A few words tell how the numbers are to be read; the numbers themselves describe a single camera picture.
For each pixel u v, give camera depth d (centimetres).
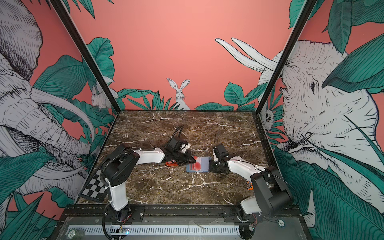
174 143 78
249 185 82
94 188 79
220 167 66
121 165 50
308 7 69
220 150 74
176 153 80
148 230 70
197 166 89
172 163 83
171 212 76
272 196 43
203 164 92
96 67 95
